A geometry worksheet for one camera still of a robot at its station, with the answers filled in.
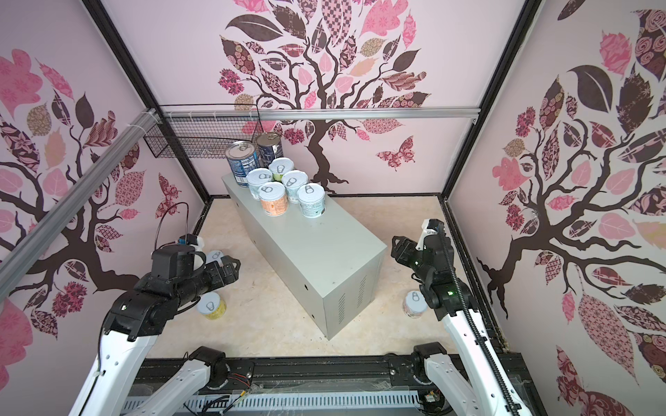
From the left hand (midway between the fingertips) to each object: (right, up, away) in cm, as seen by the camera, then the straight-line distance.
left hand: (226, 272), depth 69 cm
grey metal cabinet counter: (+30, +3, -10) cm, 32 cm away
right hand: (+49, +9, +5) cm, 51 cm away
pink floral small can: (+55, -13, +13) cm, 59 cm away
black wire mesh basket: (-21, +48, +26) cm, 58 cm away
